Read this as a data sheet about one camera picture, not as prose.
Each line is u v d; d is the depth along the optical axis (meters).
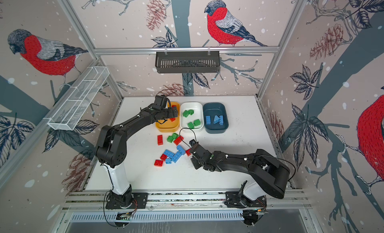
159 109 0.75
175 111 0.88
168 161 0.86
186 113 1.07
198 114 1.09
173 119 1.06
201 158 0.66
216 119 1.04
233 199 0.73
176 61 0.95
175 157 0.87
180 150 0.89
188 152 0.89
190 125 1.02
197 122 1.01
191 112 1.08
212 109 1.10
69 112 0.73
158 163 0.86
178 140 0.94
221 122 1.03
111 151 0.51
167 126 1.00
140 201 0.73
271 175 0.43
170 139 0.95
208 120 1.04
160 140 0.95
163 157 0.88
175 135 0.97
